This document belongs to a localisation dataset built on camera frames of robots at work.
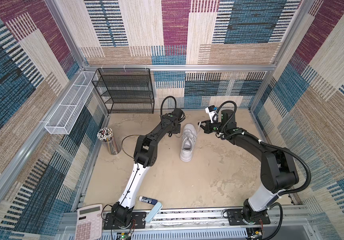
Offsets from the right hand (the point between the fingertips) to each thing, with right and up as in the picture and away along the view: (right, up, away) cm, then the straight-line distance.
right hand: (199, 124), depth 89 cm
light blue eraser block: (-25, -42, -16) cm, 51 cm away
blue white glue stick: (-28, -39, -12) cm, 49 cm away
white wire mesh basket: (-83, +5, +5) cm, 83 cm away
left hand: (-14, -3, +18) cm, 23 cm away
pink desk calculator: (-55, -47, -18) cm, 75 cm away
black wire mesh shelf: (-50, +25, +22) cm, 60 cm away
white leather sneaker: (-5, -7, +5) cm, 10 cm away
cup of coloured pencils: (-52, -6, -6) cm, 53 cm away
